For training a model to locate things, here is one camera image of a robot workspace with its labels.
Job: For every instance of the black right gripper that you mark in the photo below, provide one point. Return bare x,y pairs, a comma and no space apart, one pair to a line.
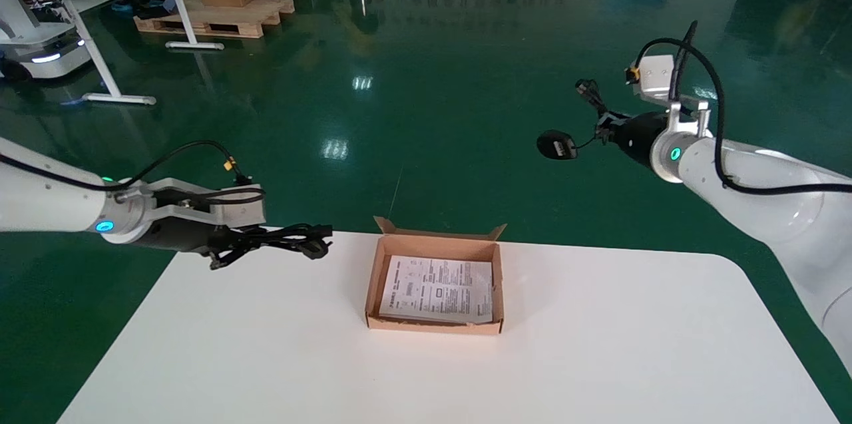
636,134

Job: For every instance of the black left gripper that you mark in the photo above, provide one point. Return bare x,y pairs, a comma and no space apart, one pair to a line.
180,237

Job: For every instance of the brown cardboard storage box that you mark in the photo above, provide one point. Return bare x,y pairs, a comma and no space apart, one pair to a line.
432,247

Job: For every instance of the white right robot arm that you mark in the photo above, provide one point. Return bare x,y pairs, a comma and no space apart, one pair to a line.
765,184

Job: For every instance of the printed white instruction sheet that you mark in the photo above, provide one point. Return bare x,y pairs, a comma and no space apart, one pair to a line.
436,287

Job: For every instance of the wooden pallet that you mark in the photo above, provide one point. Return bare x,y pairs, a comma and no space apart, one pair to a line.
226,14

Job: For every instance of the white wheeled robot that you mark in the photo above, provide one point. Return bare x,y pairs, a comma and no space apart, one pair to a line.
40,51

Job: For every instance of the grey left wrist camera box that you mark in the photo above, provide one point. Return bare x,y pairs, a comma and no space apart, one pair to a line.
239,211

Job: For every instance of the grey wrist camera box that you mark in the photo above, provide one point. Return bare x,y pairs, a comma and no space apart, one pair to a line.
239,211
655,74

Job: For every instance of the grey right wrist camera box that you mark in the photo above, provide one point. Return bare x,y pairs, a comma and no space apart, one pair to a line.
655,74

